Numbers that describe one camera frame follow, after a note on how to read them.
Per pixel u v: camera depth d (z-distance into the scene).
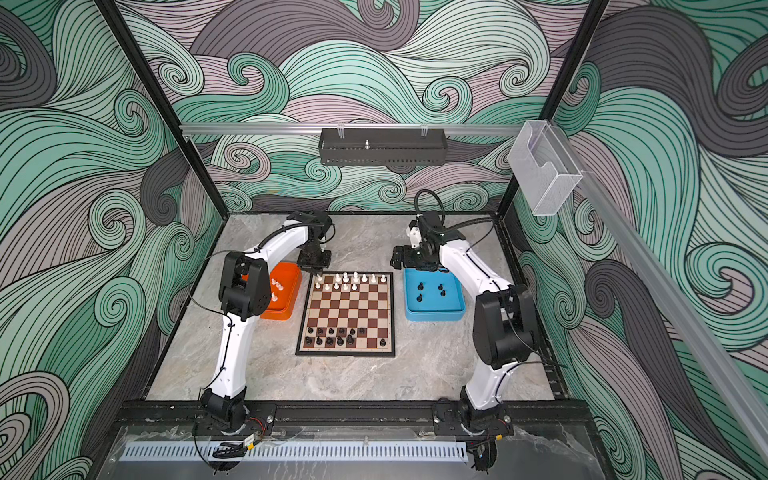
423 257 0.75
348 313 0.90
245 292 0.60
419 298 0.95
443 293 0.97
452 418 0.73
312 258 0.88
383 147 0.97
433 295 0.98
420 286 0.97
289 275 0.93
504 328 0.47
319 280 0.98
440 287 0.98
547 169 0.79
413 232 0.84
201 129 0.95
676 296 0.52
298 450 0.70
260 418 0.73
